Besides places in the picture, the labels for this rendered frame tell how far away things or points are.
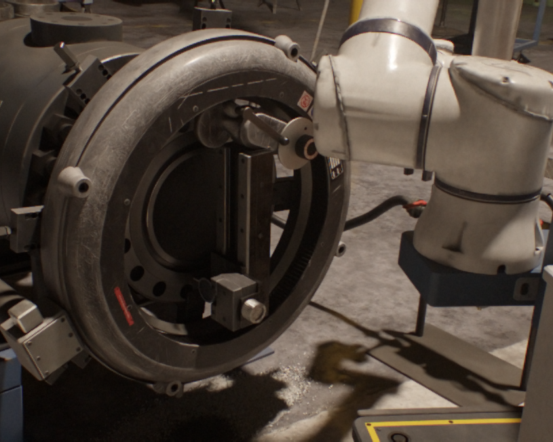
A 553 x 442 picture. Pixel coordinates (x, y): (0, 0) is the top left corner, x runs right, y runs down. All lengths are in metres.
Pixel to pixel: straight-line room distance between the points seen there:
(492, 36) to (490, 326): 1.13
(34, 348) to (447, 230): 0.78
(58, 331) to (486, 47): 1.09
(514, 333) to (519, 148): 1.60
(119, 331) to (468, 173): 0.75
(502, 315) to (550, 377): 1.80
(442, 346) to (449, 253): 1.36
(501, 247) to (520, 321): 1.61
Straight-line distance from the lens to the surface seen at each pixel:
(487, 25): 1.90
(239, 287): 1.68
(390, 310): 2.75
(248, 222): 1.70
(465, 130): 1.18
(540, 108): 1.20
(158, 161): 1.70
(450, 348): 2.57
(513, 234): 1.24
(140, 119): 1.50
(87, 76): 1.57
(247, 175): 1.66
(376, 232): 3.38
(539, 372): 1.07
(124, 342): 1.64
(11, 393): 2.00
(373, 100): 1.20
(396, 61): 1.24
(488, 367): 2.51
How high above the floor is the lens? 1.23
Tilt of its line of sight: 22 degrees down
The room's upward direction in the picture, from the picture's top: 3 degrees clockwise
